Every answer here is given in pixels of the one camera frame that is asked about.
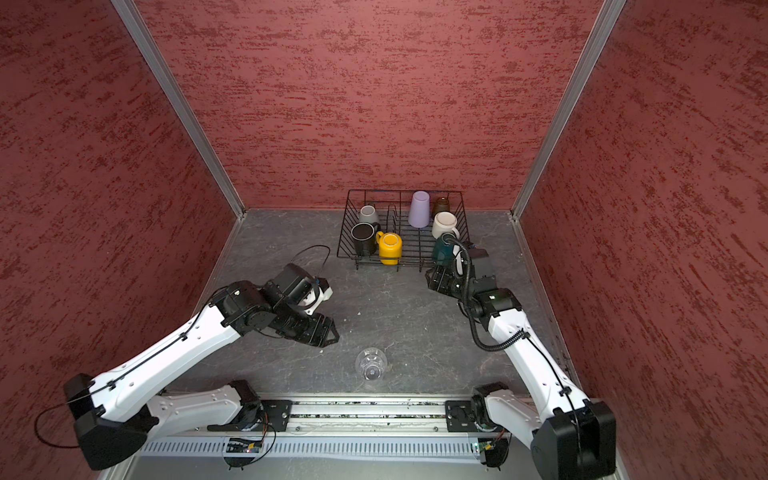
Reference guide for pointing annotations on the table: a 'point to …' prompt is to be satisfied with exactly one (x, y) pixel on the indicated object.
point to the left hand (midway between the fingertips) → (322, 341)
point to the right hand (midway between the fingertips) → (432, 282)
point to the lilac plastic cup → (419, 214)
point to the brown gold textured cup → (441, 205)
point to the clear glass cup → (371, 363)
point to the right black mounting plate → (460, 416)
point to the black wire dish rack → (399, 226)
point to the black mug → (364, 237)
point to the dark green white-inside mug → (443, 253)
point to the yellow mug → (390, 247)
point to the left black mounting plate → (275, 416)
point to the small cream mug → (368, 215)
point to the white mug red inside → (444, 222)
